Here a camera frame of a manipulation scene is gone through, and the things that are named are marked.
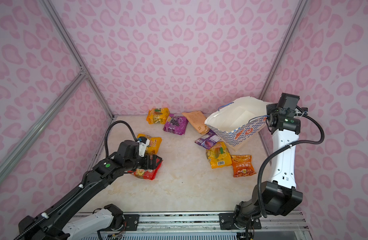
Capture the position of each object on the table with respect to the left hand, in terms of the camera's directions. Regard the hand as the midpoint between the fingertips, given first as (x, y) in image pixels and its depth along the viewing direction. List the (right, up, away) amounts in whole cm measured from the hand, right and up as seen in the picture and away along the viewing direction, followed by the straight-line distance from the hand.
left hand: (155, 156), depth 75 cm
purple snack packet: (+30, +6, +23) cm, 38 cm away
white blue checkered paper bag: (+49, +18, +23) cm, 57 cm away
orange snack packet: (+48, -8, +13) cm, 51 cm away
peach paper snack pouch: (+23, +21, +37) cm, 48 cm away
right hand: (+57, +25, -4) cm, 62 cm away
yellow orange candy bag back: (-7, +24, +38) cm, 46 cm away
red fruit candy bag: (-5, -12, +10) cm, 17 cm away
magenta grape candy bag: (+7, +17, +31) cm, 36 cm away
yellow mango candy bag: (+36, -3, +17) cm, 40 cm away
